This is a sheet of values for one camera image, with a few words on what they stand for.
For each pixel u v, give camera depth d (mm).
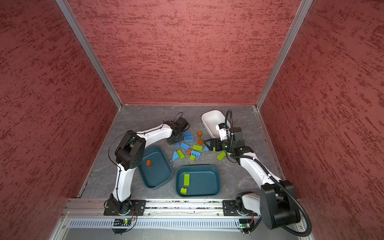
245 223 706
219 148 742
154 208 756
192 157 904
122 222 710
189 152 921
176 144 972
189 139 999
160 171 871
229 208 732
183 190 777
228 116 724
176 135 746
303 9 718
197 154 920
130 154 541
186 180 831
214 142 741
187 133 1027
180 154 929
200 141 997
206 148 969
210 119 1136
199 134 1010
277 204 411
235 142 658
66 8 710
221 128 759
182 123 807
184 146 970
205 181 831
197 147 969
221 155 924
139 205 740
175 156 901
